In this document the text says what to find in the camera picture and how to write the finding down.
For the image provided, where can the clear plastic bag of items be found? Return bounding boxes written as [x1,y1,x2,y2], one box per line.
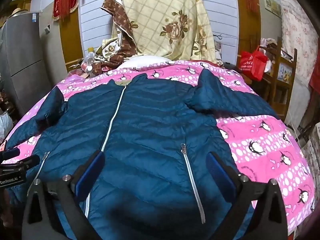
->
[80,52,95,73]

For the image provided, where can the wooden chair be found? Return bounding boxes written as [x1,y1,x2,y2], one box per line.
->
[259,37,297,121]

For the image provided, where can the pink penguin bed quilt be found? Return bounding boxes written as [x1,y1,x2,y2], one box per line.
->
[6,61,315,230]

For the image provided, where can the brown floral cloth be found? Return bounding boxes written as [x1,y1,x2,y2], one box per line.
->
[93,0,137,75]

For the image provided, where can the cream floral quilt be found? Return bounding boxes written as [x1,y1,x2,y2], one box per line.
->
[121,0,216,62]

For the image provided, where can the floral pink mattress cover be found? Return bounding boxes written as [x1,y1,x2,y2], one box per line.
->
[279,0,318,85]

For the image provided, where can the white pillow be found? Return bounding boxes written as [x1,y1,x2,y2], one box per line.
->
[117,55,171,69]

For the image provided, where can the grey refrigerator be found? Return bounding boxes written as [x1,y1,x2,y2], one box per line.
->
[1,10,52,116]

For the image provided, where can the red shopping bag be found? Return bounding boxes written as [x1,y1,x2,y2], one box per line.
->
[238,46,268,81]

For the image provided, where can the red cloth on furniture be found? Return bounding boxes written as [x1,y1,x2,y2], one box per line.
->
[309,52,320,94]

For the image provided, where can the dark blue puffer jacket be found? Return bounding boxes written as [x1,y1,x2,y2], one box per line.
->
[6,69,274,239]

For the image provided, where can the white plastic bag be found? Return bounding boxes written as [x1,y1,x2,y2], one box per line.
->
[0,112,14,143]

